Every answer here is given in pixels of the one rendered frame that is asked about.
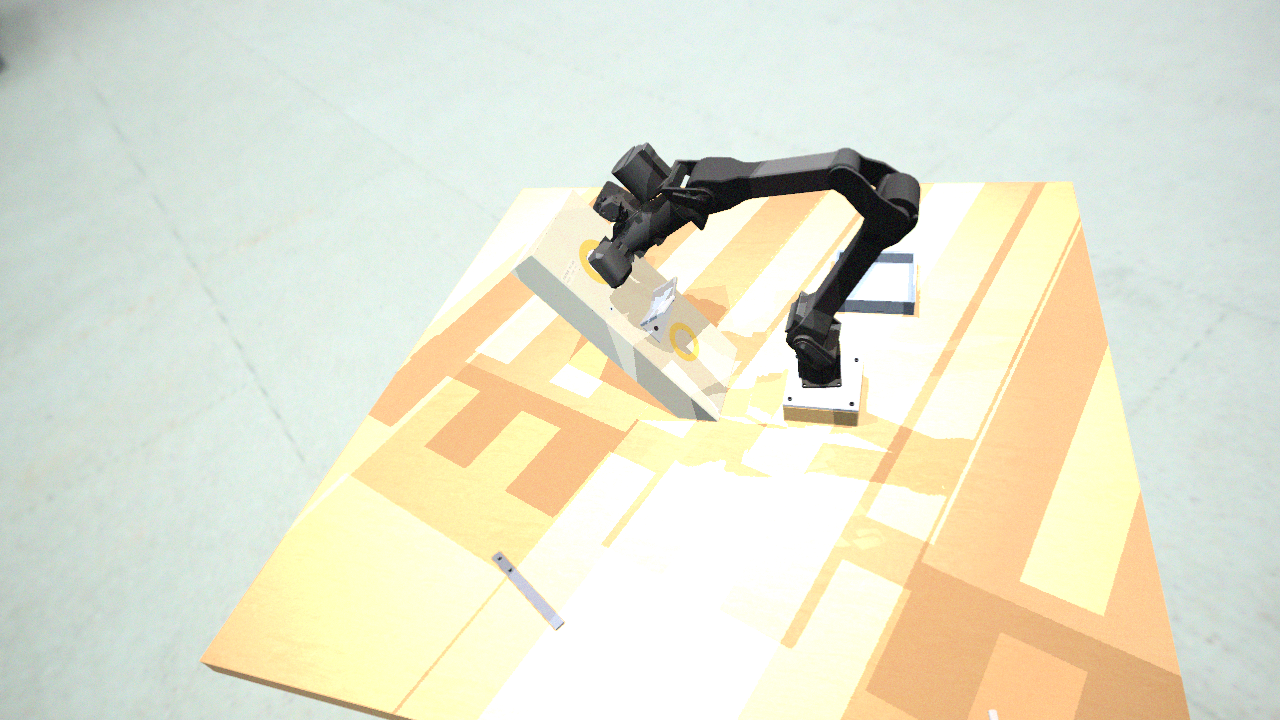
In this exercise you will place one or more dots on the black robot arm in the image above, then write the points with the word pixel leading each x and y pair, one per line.
pixel 720 183

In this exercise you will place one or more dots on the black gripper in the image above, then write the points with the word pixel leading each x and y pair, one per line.
pixel 613 258

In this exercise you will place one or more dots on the grey flat bar with two pins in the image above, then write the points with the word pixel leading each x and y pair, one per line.
pixel 527 590

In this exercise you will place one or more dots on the cream service panel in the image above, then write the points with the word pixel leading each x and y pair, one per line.
pixel 688 371

